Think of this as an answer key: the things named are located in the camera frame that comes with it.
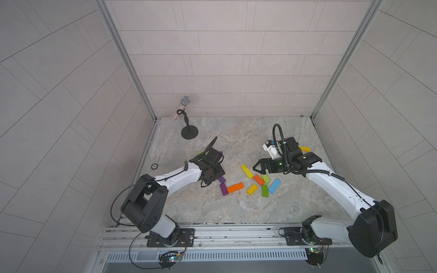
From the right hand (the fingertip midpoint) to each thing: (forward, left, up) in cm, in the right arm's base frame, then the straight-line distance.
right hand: (260, 167), depth 79 cm
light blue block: (-4, -8, -13) cm, 16 cm away
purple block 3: (-5, +17, -12) cm, 22 cm away
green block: (-6, -3, -14) cm, 15 cm away
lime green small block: (+1, +26, +13) cm, 30 cm away
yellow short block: (-5, +3, -13) cm, 15 cm away
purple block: (+18, +18, -12) cm, 28 cm away
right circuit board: (-33, -18, -16) cm, 41 cm away
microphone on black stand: (+32, +38, -9) cm, 51 cm away
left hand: (+3, +17, -10) cm, 20 cm away
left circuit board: (-32, +40, -11) cm, 52 cm away
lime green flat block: (+1, -5, -13) cm, 14 cm away
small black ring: (+10, +55, -11) cm, 57 cm away
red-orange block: (0, -1, -14) cm, 14 cm away
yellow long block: (+4, +5, -11) cm, 13 cm away
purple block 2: (+1, +18, -13) cm, 22 cm away
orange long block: (-4, +12, -12) cm, 17 cm away
